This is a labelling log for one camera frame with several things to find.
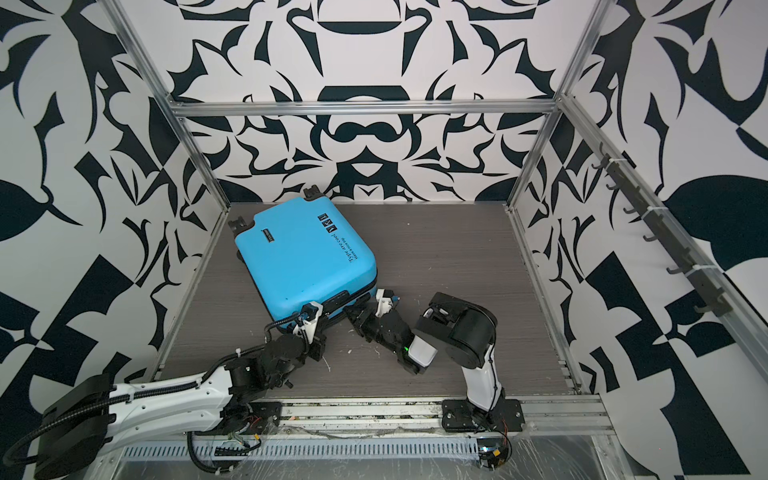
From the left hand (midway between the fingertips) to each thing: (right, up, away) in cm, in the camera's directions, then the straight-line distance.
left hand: (328, 316), depth 79 cm
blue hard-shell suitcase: (-9, +16, +12) cm, 22 cm away
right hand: (+3, 0, +5) cm, 6 cm away
